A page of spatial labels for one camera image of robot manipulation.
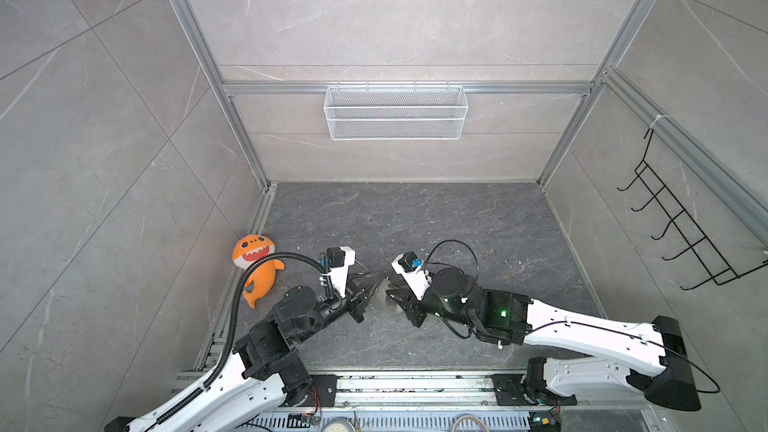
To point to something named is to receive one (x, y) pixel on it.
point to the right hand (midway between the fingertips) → (390, 287)
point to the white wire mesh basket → (394, 113)
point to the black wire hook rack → (681, 224)
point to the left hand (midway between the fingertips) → (382, 270)
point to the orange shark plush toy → (246, 251)
